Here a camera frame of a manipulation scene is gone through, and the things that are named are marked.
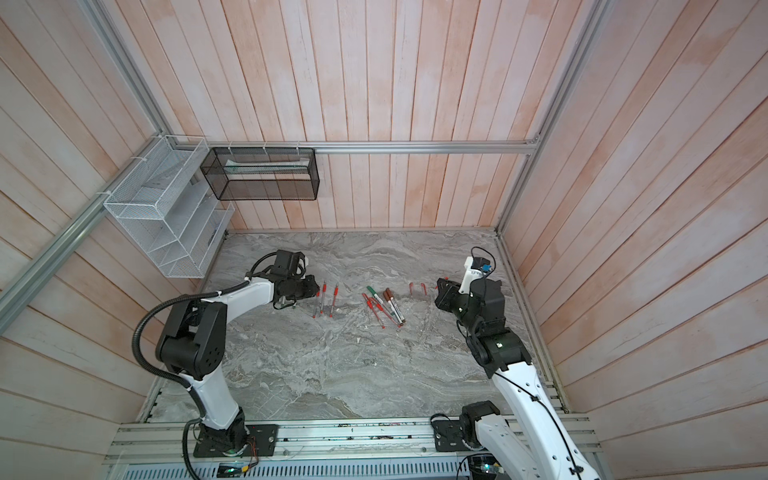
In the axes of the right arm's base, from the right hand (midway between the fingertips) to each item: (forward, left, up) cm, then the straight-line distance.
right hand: (439, 279), depth 75 cm
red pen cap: (+15, +5, -26) cm, 30 cm away
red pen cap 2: (+14, 0, -26) cm, 30 cm away
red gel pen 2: (+11, +35, -23) cm, 44 cm away
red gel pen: (+6, +37, -25) cm, 45 cm away
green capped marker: (+13, +19, -26) cm, 34 cm away
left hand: (+9, +37, -21) cm, 43 cm away
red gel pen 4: (+6, +19, -25) cm, 32 cm away
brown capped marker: (+6, +11, -25) cm, 28 cm away
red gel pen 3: (+11, +31, -24) cm, 41 cm away
